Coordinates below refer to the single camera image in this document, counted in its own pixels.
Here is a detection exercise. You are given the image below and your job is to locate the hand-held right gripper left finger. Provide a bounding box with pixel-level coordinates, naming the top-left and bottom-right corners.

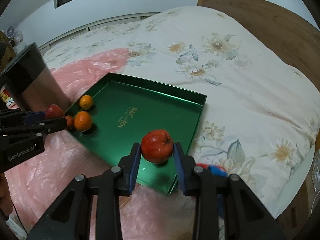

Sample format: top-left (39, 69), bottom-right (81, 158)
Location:
top-left (26, 142), bottom-right (142, 240)

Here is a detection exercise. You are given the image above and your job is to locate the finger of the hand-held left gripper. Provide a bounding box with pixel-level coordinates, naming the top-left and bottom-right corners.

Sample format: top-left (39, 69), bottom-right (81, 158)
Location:
top-left (0, 109), bottom-right (49, 128)
top-left (0, 118), bottom-right (67, 138)

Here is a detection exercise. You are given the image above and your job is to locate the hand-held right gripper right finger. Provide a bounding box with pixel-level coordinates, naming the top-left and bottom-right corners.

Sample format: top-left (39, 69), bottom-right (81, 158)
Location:
top-left (173, 142), bottom-right (288, 240)

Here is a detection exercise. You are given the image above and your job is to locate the small red apple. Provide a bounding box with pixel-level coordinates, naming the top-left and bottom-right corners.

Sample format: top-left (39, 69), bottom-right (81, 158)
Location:
top-left (64, 116), bottom-right (75, 130)
top-left (45, 104), bottom-right (65, 119)
top-left (141, 129), bottom-right (174, 165)

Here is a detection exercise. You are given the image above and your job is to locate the small orange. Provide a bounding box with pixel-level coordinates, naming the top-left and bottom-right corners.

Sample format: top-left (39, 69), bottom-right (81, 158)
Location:
top-left (73, 111), bottom-right (92, 131)
top-left (79, 95), bottom-right (94, 110)

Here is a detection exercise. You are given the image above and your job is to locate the green tray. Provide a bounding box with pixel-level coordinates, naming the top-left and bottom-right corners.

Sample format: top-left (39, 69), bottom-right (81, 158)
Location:
top-left (64, 72), bottom-right (207, 196)

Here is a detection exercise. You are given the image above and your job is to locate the person's left forearm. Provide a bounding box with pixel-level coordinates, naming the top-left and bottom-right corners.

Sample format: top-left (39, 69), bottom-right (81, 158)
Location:
top-left (0, 175), bottom-right (13, 221)

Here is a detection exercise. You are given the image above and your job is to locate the pink plastic sheet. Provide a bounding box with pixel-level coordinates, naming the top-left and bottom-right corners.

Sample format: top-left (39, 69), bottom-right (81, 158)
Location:
top-left (0, 49), bottom-right (195, 240)

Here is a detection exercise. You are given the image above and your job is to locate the yellow red box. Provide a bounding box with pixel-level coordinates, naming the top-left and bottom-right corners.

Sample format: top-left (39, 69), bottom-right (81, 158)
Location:
top-left (0, 90), bottom-right (13, 105)

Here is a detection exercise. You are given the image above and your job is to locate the blue red work glove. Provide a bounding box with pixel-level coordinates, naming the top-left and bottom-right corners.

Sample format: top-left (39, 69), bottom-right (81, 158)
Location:
top-left (195, 163), bottom-right (229, 218)

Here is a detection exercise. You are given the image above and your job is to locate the black and copper kettle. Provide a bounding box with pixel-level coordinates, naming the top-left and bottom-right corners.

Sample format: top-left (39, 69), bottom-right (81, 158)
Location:
top-left (0, 42), bottom-right (73, 113)

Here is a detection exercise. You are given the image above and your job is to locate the black cable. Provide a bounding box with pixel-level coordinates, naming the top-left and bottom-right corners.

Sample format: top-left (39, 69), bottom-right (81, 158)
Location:
top-left (12, 200), bottom-right (27, 236)

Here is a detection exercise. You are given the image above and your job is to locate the white louvered wall panel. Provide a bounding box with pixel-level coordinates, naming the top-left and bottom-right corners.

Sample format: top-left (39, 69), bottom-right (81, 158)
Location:
top-left (37, 12), bottom-right (160, 53)

